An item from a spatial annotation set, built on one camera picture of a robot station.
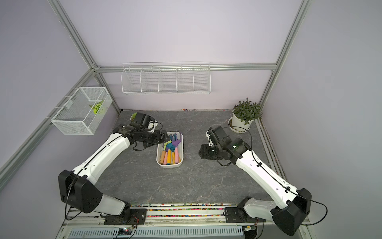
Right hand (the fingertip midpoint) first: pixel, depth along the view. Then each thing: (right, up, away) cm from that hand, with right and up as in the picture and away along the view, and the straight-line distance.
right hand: (202, 152), depth 74 cm
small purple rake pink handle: (-17, +1, +23) cm, 28 cm away
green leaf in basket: (-58, +24, +7) cm, 63 cm away
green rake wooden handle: (-24, -7, +17) cm, 31 cm away
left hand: (-21, +5, +5) cm, 22 cm away
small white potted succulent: (-49, +19, +31) cm, 62 cm away
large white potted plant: (+27, +21, +18) cm, 38 cm away
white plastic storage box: (-17, +6, +24) cm, 30 cm away
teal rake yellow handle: (-22, 0, +22) cm, 31 cm away
